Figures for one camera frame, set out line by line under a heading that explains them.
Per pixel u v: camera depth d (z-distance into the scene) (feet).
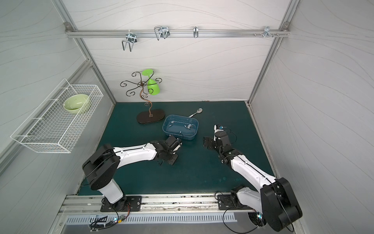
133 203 2.42
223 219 2.13
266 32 2.51
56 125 2.22
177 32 2.57
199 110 3.76
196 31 2.36
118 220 2.16
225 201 2.42
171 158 2.52
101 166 1.49
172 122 3.50
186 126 3.42
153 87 3.29
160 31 2.51
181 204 2.44
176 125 3.46
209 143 2.53
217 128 2.52
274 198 1.33
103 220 2.35
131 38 2.57
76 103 2.40
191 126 3.43
